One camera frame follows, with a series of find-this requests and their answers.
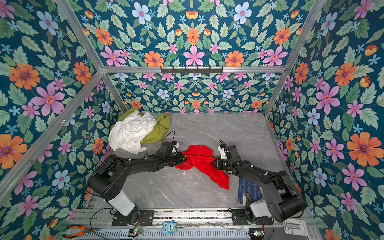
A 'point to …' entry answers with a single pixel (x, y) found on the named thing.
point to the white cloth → (127, 134)
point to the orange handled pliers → (81, 229)
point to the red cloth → (202, 157)
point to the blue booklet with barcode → (254, 190)
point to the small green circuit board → (137, 231)
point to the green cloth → (158, 131)
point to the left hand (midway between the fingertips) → (189, 155)
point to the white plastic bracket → (296, 227)
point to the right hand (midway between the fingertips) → (213, 161)
